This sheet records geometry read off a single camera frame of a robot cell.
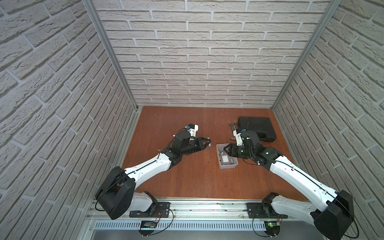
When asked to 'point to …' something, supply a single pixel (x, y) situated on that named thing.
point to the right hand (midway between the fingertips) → (228, 148)
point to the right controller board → (272, 227)
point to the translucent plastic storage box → (233, 161)
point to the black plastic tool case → (262, 125)
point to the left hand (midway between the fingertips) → (213, 140)
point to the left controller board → (147, 224)
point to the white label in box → (225, 158)
